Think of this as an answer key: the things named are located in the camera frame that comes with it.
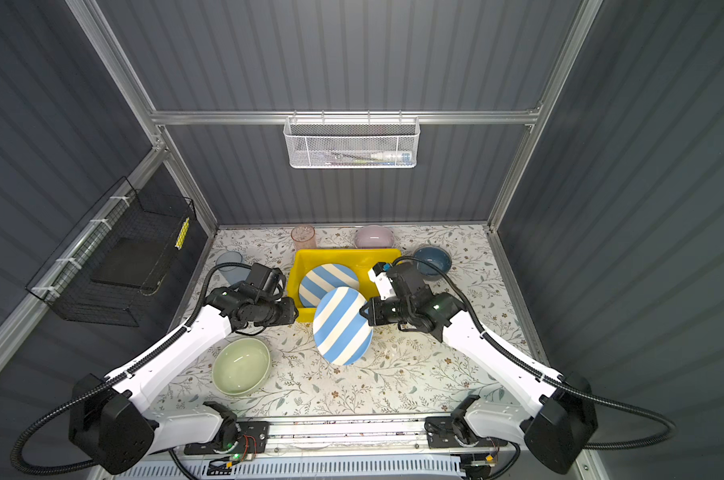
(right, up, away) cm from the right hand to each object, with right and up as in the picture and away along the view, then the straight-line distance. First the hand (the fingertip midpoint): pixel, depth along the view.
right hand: (364, 312), depth 75 cm
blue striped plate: (-6, -6, +2) cm, 8 cm away
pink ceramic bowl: (+3, +21, +37) cm, 43 cm away
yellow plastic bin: (-1, +13, +35) cm, 37 cm away
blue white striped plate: (-15, +6, +26) cm, 31 cm away
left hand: (-20, -2, +7) cm, 21 cm away
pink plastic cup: (-24, +21, +42) cm, 53 cm away
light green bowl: (-35, -17, +9) cm, 40 cm away
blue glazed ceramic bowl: (+26, +14, +30) cm, 42 cm away
